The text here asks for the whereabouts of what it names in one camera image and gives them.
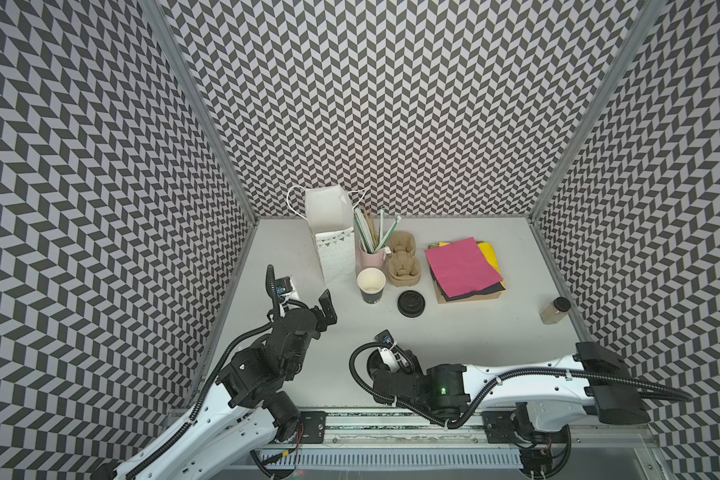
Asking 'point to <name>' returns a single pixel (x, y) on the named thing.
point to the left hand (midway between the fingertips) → (312, 299)
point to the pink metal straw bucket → (376, 260)
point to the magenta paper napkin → (461, 266)
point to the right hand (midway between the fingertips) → (388, 376)
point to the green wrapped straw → (386, 241)
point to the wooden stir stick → (371, 224)
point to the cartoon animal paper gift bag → (330, 221)
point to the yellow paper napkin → (493, 258)
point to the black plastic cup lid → (411, 304)
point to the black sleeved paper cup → (371, 282)
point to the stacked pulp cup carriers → (404, 267)
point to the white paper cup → (388, 358)
